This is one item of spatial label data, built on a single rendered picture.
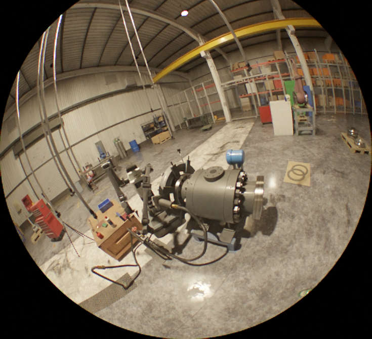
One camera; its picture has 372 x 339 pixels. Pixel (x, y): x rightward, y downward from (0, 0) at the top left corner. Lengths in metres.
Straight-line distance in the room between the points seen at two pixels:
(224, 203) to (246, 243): 0.79
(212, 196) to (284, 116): 3.87
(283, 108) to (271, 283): 4.28
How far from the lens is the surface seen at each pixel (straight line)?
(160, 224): 1.87
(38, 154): 10.24
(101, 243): 1.99
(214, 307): 1.58
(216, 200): 1.11
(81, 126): 9.62
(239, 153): 1.24
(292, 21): 9.26
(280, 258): 1.67
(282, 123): 4.54
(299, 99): 4.60
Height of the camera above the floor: 1.55
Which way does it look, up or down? 19 degrees down
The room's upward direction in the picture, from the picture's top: 19 degrees counter-clockwise
